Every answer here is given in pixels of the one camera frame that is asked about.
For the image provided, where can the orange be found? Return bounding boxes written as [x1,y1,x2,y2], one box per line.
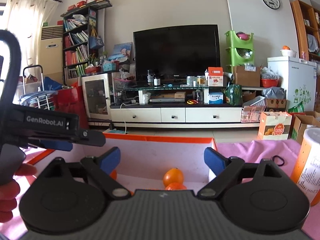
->
[163,168,184,187]
[165,182,187,191]
[110,170,117,180]

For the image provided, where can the person's left hand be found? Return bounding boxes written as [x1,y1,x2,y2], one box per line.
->
[0,164,37,223]

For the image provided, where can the red paper bag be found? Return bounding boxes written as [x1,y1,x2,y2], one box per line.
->
[54,82,89,129]

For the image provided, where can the pink bed sheet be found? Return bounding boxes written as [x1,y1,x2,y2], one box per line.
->
[0,138,320,240]

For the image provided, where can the orange white cylindrical canister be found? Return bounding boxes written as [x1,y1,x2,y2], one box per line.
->
[291,127,320,206]

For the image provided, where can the white glass door cabinet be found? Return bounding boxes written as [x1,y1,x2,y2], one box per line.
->
[81,73,111,121]

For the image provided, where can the orange white gift bag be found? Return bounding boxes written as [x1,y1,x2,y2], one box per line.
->
[258,112,292,140]

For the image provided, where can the beige standing air conditioner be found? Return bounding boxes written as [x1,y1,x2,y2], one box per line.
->
[38,25,63,83]

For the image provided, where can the orange in box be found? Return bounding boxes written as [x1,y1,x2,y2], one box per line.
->
[163,168,184,187]
[165,182,187,191]

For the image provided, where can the orange shoe box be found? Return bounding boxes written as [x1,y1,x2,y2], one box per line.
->
[27,133,216,192]

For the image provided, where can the open cardboard box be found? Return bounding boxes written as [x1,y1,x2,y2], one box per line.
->
[290,111,319,144]

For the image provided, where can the green snack bag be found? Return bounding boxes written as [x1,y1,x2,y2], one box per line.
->
[223,84,243,106]

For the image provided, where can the white TV stand cabinet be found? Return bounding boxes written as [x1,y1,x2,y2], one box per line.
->
[110,85,259,128]

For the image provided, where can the white curtain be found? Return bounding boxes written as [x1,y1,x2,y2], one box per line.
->
[1,0,59,72]

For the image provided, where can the black bookshelf with books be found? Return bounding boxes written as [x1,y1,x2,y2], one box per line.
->
[61,0,112,86]

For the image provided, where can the brown cardboard box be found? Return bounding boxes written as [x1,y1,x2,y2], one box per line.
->
[232,66,261,87]

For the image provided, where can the white small freezer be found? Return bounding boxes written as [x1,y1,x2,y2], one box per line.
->
[267,56,317,111]

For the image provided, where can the orange white medicine box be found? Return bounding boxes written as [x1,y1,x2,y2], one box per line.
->
[205,67,223,87]

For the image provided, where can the black flat screen television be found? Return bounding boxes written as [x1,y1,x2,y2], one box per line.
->
[133,24,221,83]

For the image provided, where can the white bowl with orange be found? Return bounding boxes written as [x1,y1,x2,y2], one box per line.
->
[280,46,297,57]

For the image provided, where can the green stacked plastic bins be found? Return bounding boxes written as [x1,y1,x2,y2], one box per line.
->
[225,30,255,66]

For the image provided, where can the wooden shelf unit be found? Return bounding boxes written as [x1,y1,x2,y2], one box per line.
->
[291,0,319,62]

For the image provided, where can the white wire trolley rack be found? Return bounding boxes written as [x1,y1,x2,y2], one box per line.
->
[19,64,58,111]

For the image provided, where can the black hair tie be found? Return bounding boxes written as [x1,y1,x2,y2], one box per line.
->
[271,155,286,166]

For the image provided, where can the round wall clock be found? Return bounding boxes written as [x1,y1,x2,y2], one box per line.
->
[263,0,281,10]

